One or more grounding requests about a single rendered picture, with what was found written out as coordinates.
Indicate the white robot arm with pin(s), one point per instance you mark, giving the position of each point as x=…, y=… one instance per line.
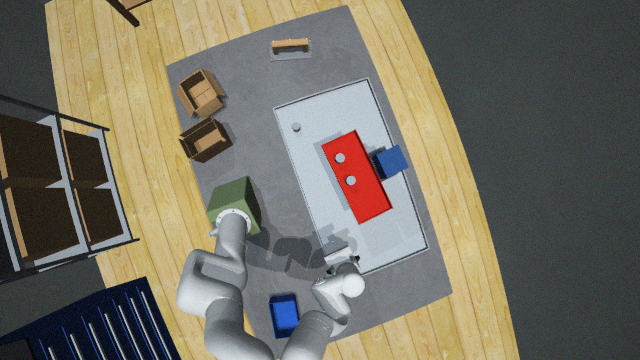
x=220, y=296

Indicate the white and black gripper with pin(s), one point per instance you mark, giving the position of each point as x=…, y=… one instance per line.
x=354, y=260

